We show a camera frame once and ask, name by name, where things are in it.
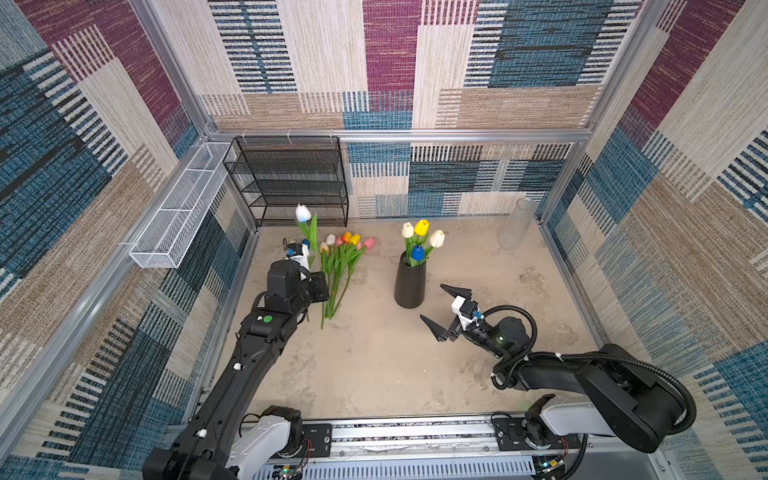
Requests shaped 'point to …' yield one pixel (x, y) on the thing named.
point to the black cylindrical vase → (410, 284)
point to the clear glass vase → (516, 224)
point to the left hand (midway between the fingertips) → (322, 270)
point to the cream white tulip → (436, 239)
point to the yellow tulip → (421, 228)
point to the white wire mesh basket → (167, 237)
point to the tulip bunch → (337, 255)
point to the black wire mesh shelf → (278, 173)
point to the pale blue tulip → (309, 224)
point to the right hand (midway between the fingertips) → (432, 301)
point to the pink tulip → (368, 244)
